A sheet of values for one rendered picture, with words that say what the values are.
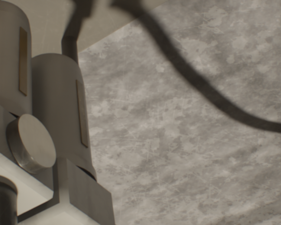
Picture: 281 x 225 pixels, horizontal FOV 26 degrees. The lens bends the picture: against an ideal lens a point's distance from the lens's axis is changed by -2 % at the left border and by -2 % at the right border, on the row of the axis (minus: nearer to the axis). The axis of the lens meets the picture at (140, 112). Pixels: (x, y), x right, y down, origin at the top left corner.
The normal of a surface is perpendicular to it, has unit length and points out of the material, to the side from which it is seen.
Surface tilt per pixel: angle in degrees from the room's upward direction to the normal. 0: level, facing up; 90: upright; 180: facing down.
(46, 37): 0
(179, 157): 0
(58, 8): 0
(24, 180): 45
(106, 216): 90
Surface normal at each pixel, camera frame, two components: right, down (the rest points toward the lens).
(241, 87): 0.13, 0.72
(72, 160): 0.49, -0.64
